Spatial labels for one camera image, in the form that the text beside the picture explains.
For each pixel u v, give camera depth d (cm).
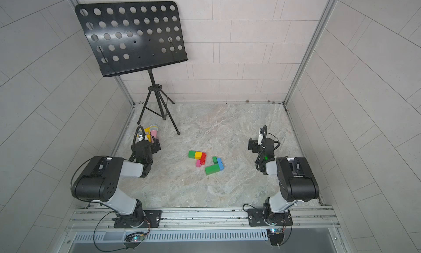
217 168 85
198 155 89
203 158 89
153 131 99
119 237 69
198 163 87
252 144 86
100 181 45
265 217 65
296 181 45
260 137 82
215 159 87
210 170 86
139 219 65
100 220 70
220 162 87
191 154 91
